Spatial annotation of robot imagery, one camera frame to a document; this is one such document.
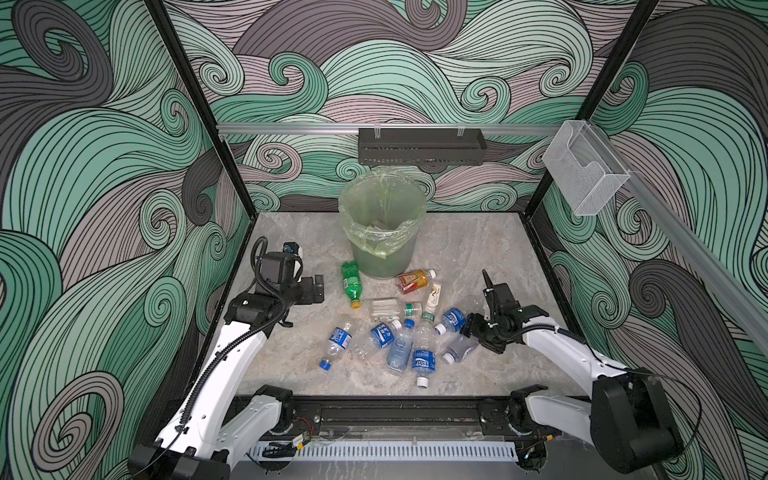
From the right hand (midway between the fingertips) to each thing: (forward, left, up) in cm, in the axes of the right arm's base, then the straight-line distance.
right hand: (469, 335), depth 86 cm
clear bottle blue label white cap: (-3, +27, +4) cm, 28 cm away
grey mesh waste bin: (+26, +20, +2) cm, 32 cm away
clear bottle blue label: (-3, +38, +4) cm, 38 cm away
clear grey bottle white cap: (-3, +4, 0) cm, 5 cm away
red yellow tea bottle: (+17, +16, +3) cm, 23 cm away
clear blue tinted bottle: (-5, +20, +3) cm, 21 cm away
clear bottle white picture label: (+9, +10, +3) cm, 14 cm away
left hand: (+7, +46, +19) cm, 50 cm away
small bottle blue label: (+3, +5, +3) cm, 6 cm away
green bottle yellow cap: (+15, +36, +3) cm, 39 cm away
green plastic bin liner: (+40, +26, +14) cm, 50 cm away
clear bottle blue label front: (-6, +14, +4) cm, 16 cm away
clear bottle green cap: (+9, +22, -1) cm, 24 cm away
